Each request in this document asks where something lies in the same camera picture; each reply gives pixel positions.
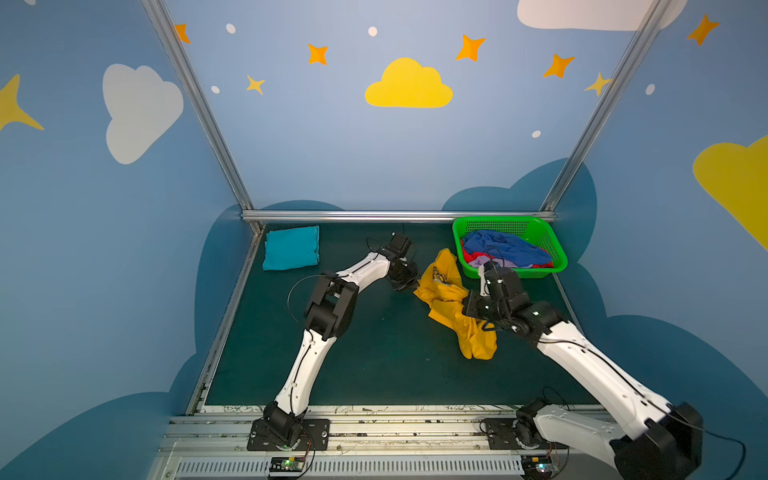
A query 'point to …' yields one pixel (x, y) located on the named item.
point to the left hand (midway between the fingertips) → (424, 282)
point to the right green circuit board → (536, 467)
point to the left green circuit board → (287, 464)
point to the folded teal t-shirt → (291, 247)
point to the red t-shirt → (469, 256)
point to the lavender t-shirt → (481, 260)
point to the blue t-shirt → (506, 247)
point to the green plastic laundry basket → (537, 231)
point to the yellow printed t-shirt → (443, 291)
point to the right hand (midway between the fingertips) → (464, 297)
